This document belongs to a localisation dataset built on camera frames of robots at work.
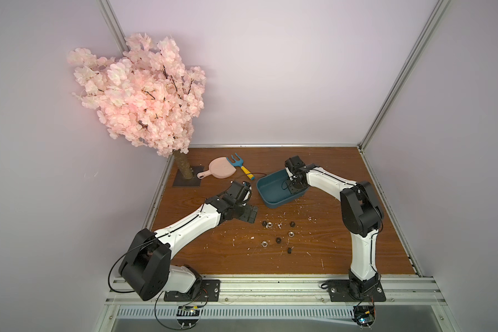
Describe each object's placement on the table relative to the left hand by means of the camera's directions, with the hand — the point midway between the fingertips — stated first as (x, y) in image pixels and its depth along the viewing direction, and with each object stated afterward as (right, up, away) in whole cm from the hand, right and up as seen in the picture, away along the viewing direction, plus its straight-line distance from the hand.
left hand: (250, 209), depth 85 cm
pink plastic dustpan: (-17, +17, +25) cm, 35 cm away
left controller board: (-22, -35, -13) cm, 44 cm away
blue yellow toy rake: (-7, +20, +28) cm, 36 cm away
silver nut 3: (+6, -14, -2) cm, 15 cm away
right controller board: (+40, -33, -16) cm, 55 cm away
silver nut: (+9, -8, +4) cm, 12 cm away
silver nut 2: (+18, -11, +1) cm, 21 cm away
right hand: (+23, +11, +14) cm, 29 cm away
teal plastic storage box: (+12, +6, +17) cm, 22 cm away
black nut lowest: (+17, -17, -2) cm, 24 cm away
